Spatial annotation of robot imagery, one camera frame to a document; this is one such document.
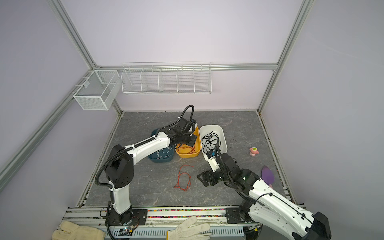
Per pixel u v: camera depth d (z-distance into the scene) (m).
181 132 0.69
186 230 0.70
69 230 0.71
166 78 1.00
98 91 0.99
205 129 1.05
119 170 0.49
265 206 0.48
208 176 0.64
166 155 0.93
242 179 0.53
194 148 0.99
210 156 0.67
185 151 0.96
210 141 1.02
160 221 0.73
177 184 0.85
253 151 0.93
